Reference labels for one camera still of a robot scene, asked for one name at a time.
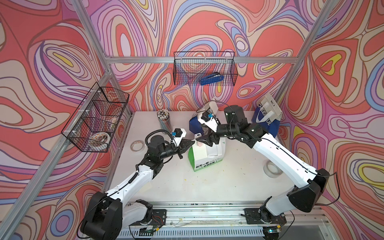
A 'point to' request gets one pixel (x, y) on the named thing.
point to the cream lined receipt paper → (200, 152)
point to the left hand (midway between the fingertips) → (194, 143)
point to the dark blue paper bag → (268, 114)
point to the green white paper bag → (214, 153)
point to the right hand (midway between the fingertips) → (200, 134)
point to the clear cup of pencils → (163, 115)
